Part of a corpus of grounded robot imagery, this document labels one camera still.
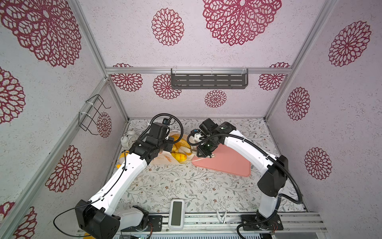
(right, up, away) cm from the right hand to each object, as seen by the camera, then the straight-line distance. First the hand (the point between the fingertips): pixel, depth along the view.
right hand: (199, 151), depth 80 cm
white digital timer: (-12, -31, -7) cm, 34 cm away
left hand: (-17, +5, -2) cm, 18 cm away
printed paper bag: (-17, -4, 0) cm, 18 cm away
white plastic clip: (+11, -34, -6) cm, 36 cm away
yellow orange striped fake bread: (-10, -4, +6) cm, 12 cm away
